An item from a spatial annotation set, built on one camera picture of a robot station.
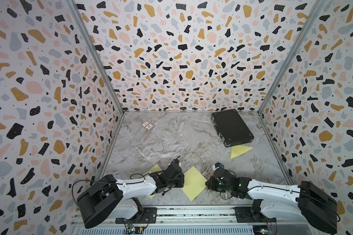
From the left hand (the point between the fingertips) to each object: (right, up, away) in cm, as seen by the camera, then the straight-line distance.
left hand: (187, 180), depth 84 cm
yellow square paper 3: (+5, -3, +3) cm, 6 cm away
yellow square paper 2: (+35, +15, +15) cm, 41 cm away
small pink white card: (-29, +32, +26) cm, 50 cm away
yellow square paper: (-19, +5, +6) cm, 20 cm away
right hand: (+10, -1, -2) cm, 10 cm away
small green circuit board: (-25, -19, -14) cm, 34 cm away
